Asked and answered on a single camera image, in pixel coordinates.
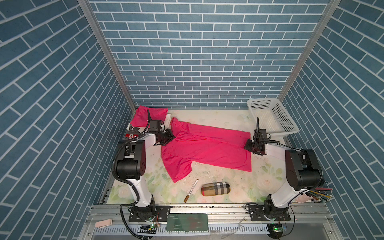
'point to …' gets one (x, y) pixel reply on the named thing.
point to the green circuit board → (187, 222)
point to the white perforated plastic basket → (272, 116)
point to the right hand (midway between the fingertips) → (246, 143)
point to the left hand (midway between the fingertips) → (175, 135)
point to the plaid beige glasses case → (215, 189)
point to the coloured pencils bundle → (320, 194)
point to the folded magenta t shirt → (140, 118)
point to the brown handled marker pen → (189, 193)
